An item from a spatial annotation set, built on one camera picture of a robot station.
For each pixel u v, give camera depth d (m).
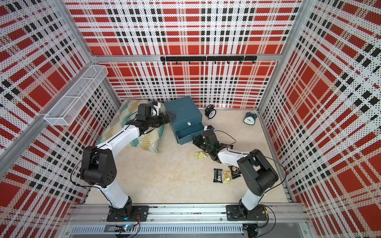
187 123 0.88
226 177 0.83
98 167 0.47
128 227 0.69
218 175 0.86
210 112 1.11
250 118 1.08
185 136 0.88
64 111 0.69
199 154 0.93
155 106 0.80
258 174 0.46
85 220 0.73
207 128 0.86
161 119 0.80
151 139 0.90
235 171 0.86
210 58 0.90
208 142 0.72
